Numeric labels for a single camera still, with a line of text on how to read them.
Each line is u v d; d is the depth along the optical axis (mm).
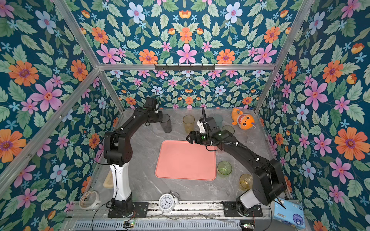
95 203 752
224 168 870
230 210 731
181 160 926
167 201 736
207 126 631
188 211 750
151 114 743
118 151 549
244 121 1014
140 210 735
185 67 930
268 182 420
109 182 789
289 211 684
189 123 964
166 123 990
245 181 817
